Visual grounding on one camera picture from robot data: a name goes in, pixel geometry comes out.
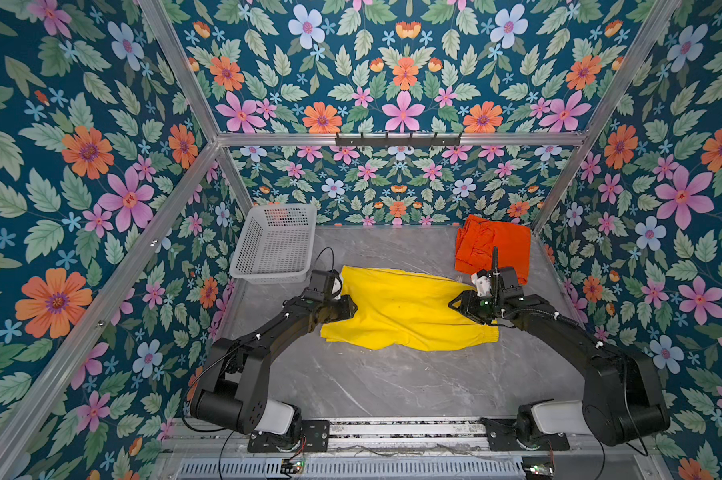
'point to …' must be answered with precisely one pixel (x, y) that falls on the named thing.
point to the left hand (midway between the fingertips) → (358, 300)
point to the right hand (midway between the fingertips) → (454, 304)
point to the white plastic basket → (275, 244)
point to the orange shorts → (476, 239)
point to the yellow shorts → (404, 311)
